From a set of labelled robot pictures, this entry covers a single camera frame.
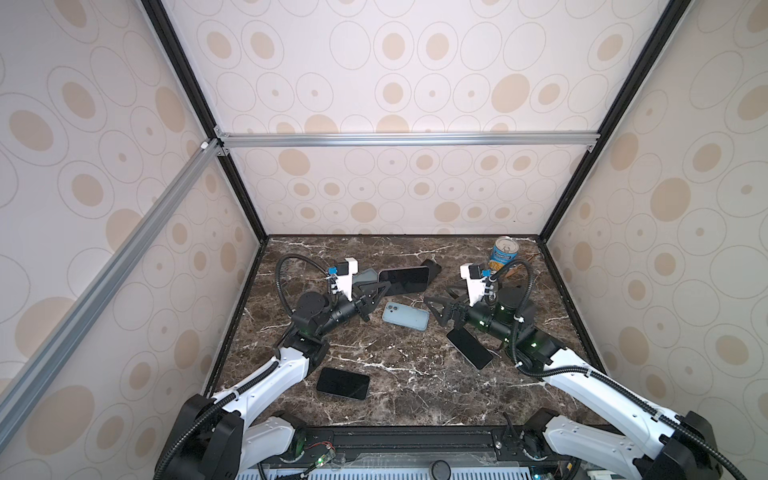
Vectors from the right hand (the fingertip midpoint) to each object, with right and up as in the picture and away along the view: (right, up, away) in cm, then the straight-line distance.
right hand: (437, 294), depth 72 cm
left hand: (-10, +2, -4) cm, 11 cm away
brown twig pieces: (+36, +6, +40) cm, 54 cm away
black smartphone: (-25, -28, +15) cm, 40 cm away
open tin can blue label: (+28, +12, +31) cm, 44 cm away
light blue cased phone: (-6, -9, +24) cm, 27 cm away
